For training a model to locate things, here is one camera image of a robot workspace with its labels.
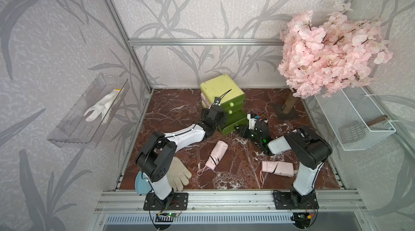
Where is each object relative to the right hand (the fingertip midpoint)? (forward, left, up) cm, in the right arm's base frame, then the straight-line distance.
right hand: (234, 127), depth 94 cm
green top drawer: (+7, +1, +15) cm, 16 cm away
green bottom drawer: (+5, -2, +3) cm, 6 cm away
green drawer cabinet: (+18, +7, +16) cm, 25 cm away
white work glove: (-26, +30, -4) cm, 40 cm away
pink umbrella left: (-16, +10, -1) cm, 19 cm away
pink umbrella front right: (-24, -24, -2) cm, 34 cm away
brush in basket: (-13, -52, +18) cm, 56 cm away
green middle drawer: (+8, 0, +8) cm, 11 cm away
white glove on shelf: (-9, +56, +32) cm, 65 cm away
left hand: (+6, +11, +8) cm, 15 cm away
